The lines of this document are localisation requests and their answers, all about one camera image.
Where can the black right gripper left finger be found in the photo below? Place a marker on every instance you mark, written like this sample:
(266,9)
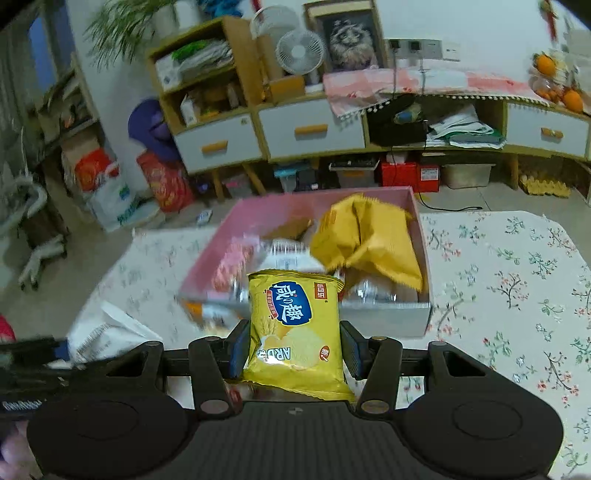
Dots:
(212,362)

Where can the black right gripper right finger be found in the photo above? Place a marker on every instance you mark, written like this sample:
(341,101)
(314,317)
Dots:
(378,361)

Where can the white wafer snack packet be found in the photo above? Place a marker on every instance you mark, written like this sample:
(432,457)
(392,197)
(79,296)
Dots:
(106,334)

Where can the yellow chips bag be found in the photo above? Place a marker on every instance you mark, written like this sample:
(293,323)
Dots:
(294,340)

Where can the yellow waffle sandwich packet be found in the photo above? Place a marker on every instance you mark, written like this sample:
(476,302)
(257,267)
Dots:
(370,236)

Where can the orange and white snack packet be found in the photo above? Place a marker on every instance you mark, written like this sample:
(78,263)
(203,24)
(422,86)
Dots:
(209,317)

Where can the pink candy bag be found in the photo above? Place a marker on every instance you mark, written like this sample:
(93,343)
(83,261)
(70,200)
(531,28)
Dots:
(233,262)

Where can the pink and white storage box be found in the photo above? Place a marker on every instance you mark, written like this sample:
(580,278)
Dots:
(374,304)

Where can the white Member's Mark packet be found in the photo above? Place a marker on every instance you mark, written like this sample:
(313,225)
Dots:
(284,254)

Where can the floral tablecloth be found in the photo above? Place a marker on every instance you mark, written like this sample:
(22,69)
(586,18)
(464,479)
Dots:
(509,288)

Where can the white office chair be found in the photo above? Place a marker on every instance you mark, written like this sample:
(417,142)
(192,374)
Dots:
(27,208)

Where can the red printed gift bag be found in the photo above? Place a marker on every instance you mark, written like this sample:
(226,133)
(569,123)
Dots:
(167,181)

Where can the white plastic shopping bag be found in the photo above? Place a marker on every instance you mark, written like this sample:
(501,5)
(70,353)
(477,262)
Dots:
(115,205)

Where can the red box under cabinet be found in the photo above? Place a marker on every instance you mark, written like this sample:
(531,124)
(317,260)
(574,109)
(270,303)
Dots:
(421,178)

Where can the yellow egg tray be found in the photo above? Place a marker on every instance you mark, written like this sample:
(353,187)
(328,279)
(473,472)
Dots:
(543,187)

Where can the purple plush toy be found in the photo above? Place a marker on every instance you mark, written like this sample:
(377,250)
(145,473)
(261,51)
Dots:
(147,126)

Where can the pink runner cloth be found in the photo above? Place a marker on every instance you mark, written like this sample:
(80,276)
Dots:
(353,92)

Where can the wooden cabinet with white drawers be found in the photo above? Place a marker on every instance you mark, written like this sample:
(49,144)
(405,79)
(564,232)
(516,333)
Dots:
(304,127)

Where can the white desk fan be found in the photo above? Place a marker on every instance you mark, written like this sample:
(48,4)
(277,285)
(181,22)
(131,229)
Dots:
(301,52)

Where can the oranges on cabinet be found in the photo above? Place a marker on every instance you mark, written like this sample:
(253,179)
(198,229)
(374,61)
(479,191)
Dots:
(553,80)

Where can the green potted plant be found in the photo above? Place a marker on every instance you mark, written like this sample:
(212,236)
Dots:
(122,30)

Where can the cat portrait picture frame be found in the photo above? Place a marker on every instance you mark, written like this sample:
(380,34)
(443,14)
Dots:
(352,34)

